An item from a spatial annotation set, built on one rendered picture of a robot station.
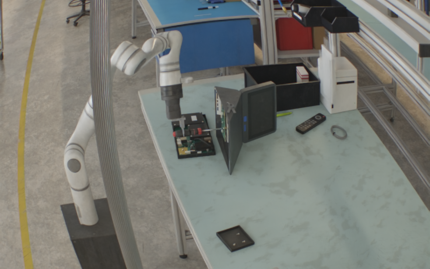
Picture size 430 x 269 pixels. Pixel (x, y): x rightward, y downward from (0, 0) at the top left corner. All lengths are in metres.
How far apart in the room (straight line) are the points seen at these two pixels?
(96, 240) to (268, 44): 2.10
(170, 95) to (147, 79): 2.91
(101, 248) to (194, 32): 1.93
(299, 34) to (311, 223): 2.28
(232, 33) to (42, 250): 1.93
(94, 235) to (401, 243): 1.21
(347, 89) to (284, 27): 1.52
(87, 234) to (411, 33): 1.53
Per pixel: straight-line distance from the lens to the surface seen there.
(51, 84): 5.42
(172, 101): 2.21
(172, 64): 2.20
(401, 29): 1.24
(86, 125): 2.02
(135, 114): 4.63
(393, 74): 3.40
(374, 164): 2.29
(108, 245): 2.23
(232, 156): 2.19
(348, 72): 2.53
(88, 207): 2.19
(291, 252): 1.86
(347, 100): 2.59
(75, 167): 2.08
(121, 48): 1.92
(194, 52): 3.85
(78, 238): 2.19
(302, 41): 4.10
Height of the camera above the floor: 2.28
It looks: 32 degrees down
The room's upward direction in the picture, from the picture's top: 2 degrees counter-clockwise
